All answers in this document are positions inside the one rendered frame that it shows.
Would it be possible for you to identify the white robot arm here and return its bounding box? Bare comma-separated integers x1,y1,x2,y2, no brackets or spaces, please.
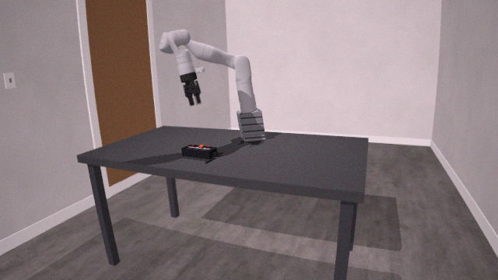
160,29,257,113

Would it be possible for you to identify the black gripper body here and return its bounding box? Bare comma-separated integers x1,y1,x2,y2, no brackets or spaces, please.
180,72,197,90

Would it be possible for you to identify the grey power strip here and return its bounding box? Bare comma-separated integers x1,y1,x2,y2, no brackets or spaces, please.
181,145,218,163

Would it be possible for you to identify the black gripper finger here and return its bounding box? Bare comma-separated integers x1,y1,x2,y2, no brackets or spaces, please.
188,81,202,105
183,85,195,106

